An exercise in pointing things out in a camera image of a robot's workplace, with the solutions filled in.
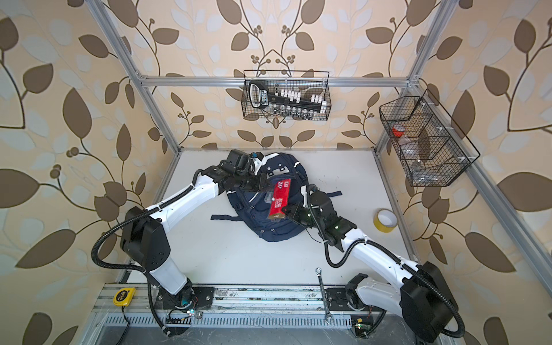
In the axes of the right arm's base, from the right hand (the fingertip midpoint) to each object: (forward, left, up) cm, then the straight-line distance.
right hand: (281, 209), depth 79 cm
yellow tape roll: (+2, -45, -17) cm, 48 cm away
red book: (+7, 0, -1) cm, 7 cm away
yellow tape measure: (-24, +56, -14) cm, 62 cm away
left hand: (+9, +4, +4) cm, 11 cm away
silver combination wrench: (-32, -15, -18) cm, 39 cm away
